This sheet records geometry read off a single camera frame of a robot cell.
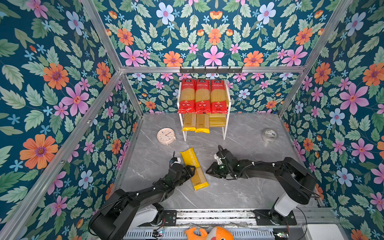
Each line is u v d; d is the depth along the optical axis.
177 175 0.69
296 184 0.47
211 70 0.91
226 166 0.71
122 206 0.47
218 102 0.77
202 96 0.80
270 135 1.05
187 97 0.80
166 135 1.04
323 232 1.10
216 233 0.63
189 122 0.91
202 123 0.91
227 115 0.84
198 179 0.85
